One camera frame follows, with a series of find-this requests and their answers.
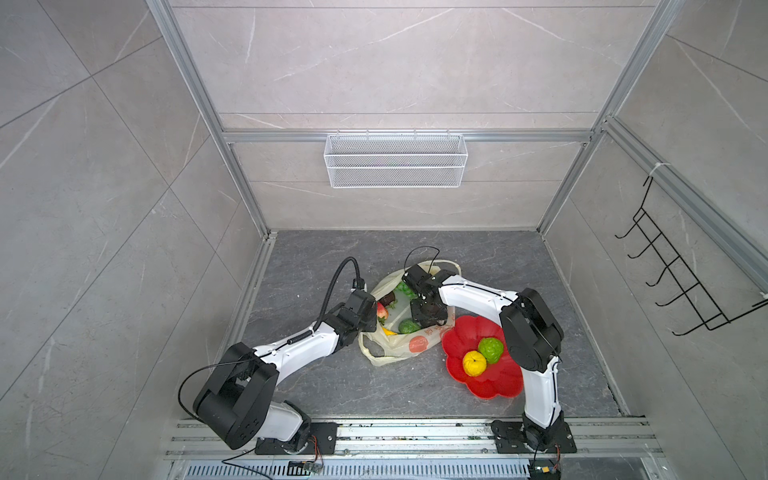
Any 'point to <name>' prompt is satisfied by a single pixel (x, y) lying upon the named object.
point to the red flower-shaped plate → (501, 378)
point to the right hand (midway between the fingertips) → (423, 314)
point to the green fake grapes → (404, 288)
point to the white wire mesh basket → (394, 161)
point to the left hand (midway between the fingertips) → (368, 306)
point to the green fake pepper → (408, 326)
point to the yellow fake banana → (388, 332)
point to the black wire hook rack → (710, 313)
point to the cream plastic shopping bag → (382, 348)
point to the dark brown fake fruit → (387, 299)
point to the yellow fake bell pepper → (474, 363)
